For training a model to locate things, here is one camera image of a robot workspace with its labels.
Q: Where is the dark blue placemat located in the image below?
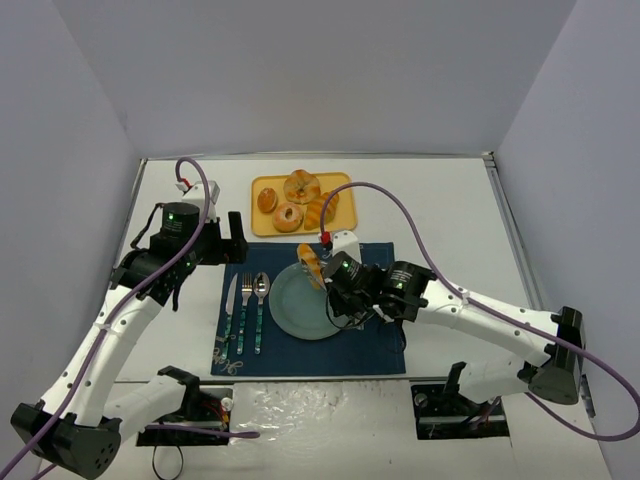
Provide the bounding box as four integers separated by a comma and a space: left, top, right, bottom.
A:
210, 242, 406, 378

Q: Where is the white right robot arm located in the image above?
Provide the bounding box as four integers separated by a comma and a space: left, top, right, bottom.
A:
321, 252, 583, 405

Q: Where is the yellow tray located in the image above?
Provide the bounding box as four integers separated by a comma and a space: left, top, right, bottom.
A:
250, 172, 358, 237

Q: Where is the large croissant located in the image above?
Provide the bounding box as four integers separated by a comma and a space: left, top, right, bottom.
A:
303, 192, 339, 230

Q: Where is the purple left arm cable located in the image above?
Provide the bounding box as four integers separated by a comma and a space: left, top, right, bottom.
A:
0, 157, 261, 480

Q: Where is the spoon with green handle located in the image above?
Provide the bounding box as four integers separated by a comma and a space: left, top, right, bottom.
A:
253, 272, 271, 355

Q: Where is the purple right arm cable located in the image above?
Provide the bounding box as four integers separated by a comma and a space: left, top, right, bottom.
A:
319, 182, 640, 442

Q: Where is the sugared orange donut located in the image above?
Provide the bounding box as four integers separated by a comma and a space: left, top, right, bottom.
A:
272, 202, 304, 233

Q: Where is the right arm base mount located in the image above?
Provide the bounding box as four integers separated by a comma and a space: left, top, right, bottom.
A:
411, 382, 510, 441

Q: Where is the fork with green handle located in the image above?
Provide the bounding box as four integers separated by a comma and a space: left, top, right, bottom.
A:
236, 272, 253, 356

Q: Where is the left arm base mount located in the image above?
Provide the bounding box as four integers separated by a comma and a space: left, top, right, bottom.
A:
135, 386, 233, 447

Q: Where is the blue-grey ceramic plate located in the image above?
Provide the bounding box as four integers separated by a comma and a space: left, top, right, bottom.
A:
269, 264, 340, 341

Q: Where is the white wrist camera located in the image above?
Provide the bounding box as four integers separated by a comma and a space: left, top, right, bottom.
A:
175, 180, 220, 223
320, 230, 362, 262

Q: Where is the round jam bun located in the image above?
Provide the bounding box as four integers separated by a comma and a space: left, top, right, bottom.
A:
256, 187, 278, 214

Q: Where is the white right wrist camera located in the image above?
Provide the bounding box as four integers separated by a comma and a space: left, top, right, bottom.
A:
320, 230, 362, 262

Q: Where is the small long bread roll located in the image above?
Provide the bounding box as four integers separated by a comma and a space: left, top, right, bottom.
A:
296, 243, 325, 289

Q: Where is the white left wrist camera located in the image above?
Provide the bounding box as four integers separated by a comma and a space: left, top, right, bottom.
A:
175, 180, 220, 223

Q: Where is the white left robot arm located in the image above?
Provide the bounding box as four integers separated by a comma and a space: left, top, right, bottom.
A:
10, 202, 248, 479

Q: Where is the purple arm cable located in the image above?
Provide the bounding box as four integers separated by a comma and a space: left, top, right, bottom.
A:
319, 182, 640, 442
0, 157, 261, 480

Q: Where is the large bagel bread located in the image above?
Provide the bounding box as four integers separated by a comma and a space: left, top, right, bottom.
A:
283, 169, 321, 205

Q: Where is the knife with green handle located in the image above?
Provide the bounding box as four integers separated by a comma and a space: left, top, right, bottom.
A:
221, 274, 238, 360

